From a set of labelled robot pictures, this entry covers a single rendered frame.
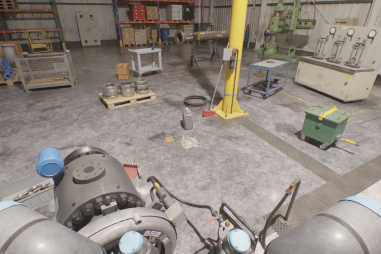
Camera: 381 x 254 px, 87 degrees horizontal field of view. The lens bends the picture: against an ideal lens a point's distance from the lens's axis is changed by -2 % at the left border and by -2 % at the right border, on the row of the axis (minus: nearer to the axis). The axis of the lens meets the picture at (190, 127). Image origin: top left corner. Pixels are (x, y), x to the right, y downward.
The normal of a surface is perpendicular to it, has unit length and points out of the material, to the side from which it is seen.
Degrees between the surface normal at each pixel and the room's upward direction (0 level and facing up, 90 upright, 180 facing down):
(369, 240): 35
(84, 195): 14
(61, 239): 39
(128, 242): 19
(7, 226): 5
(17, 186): 90
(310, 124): 90
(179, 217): 90
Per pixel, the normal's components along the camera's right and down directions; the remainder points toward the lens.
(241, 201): 0.01, -0.88
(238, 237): 0.15, -0.69
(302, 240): -0.61, -0.72
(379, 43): -0.96, 0.13
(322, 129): -0.80, 0.28
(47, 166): 0.55, 0.40
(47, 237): 0.50, -0.78
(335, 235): -0.22, -0.72
